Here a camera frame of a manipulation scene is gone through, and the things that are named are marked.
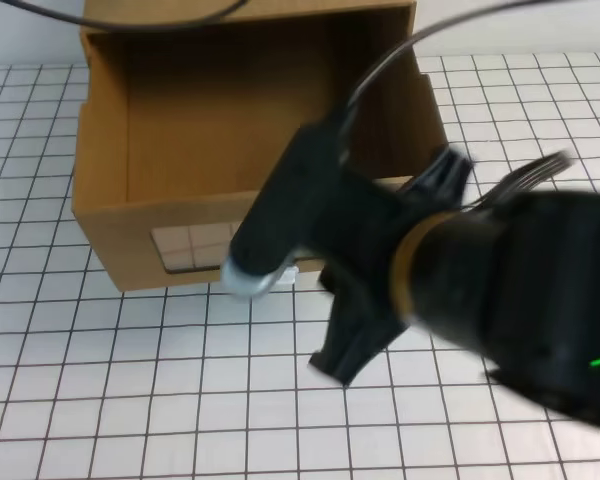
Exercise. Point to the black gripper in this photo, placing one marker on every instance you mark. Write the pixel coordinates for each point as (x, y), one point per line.
(357, 235)

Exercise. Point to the white drawer handle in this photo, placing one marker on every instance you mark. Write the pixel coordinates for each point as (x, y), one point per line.
(288, 276)

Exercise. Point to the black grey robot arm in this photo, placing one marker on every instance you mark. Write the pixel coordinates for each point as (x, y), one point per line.
(513, 277)

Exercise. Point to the white black-grid tablecloth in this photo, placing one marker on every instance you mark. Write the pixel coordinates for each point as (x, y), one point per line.
(190, 383)

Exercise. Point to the black cylindrical wrist camera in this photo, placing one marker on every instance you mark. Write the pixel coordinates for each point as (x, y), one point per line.
(287, 205)

